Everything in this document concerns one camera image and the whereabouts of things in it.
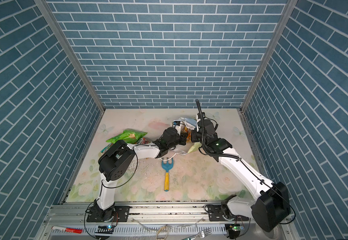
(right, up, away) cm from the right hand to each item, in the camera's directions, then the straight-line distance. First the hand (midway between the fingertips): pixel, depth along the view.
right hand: (193, 127), depth 81 cm
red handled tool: (-55, -48, -12) cm, 74 cm away
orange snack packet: (-32, -10, +16) cm, 37 cm away
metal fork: (+3, -49, -13) cm, 51 cm away
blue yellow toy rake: (-15, -24, +8) cm, 30 cm away
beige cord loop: (-18, -50, -10) cm, 54 cm away
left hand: (-2, -5, +13) cm, 14 cm away
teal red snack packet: (-55, -14, +14) cm, 58 cm away
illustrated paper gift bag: (-5, +1, -2) cm, 5 cm away
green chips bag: (-40, -6, +13) cm, 43 cm away
